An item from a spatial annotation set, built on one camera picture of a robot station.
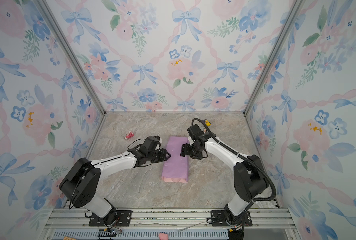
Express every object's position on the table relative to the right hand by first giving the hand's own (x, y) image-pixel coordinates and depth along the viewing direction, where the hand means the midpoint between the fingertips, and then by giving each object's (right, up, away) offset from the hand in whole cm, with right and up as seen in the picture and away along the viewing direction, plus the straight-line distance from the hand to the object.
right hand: (185, 154), depth 87 cm
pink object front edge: (-11, -34, -19) cm, 40 cm away
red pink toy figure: (-38, +10, +17) cm, 43 cm away
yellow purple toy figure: (+17, +19, +23) cm, 35 cm away
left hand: (-9, 0, +1) cm, 9 cm away
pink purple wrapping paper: (-5, -8, -3) cm, 10 cm away
